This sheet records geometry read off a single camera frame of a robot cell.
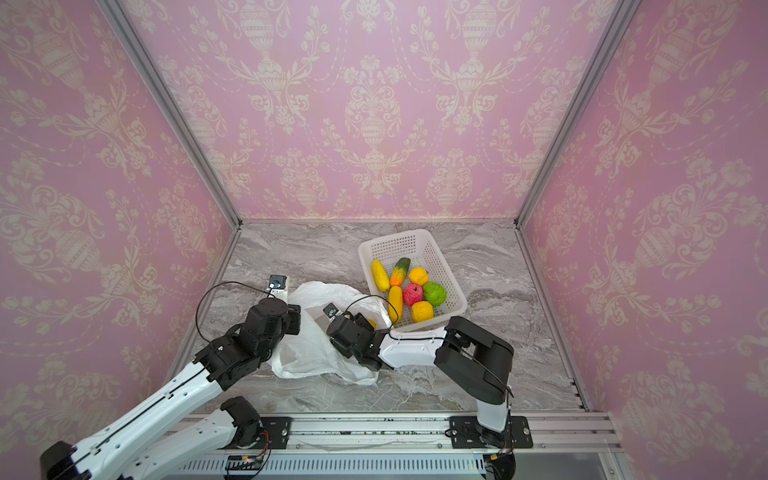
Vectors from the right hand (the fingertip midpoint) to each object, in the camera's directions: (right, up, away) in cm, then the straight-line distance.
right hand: (347, 326), depth 88 cm
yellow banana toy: (+9, +14, +11) cm, 20 cm away
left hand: (-12, +9, -11) cm, 19 cm away
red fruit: (+20, +9, +5) cm, 22 cm away
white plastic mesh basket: (+24, +22, +19) cm, 38 cm away
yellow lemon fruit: (+22, +14, +10) cm, 28 cm away
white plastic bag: (-8, -4, -11) cm, 14 cm away
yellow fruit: (+22, +4, +1) cm, 23 cm away
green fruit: (+26, +9, +4) cm, 28 cm away
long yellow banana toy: (+14, +8, +7) cm, 17 cm away
